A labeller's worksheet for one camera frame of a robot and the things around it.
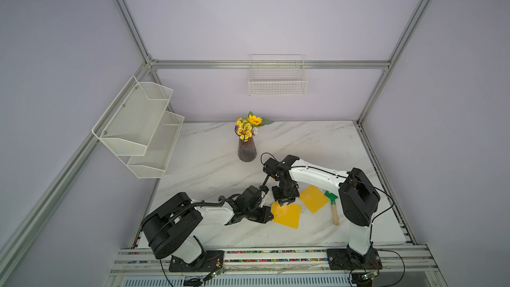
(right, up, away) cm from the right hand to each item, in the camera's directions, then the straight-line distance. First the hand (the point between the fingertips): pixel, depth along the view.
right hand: (286, 205), depth 84 cm
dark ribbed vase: (-18, +23, +13) cm, 32 cm away
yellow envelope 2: (+13, +1, +6) cm, 15 cm away
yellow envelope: (+1, -5, +1) cm, 5 cm away
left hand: (-6, -6, 0) cm, 9 cm away
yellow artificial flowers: (-18, +34, 0) cm, 38 cm away
